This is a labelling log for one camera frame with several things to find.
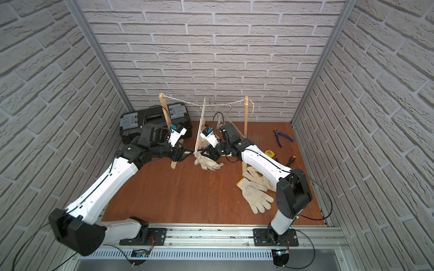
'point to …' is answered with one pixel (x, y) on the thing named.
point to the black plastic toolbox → (130, 122)
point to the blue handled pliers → (277, 135)
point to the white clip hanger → (199, 131)
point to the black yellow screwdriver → (291, 160)
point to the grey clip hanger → (220, 123)
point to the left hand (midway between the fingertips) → (190, 146)
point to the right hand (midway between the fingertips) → (205, 151)
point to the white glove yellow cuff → (206, 162)
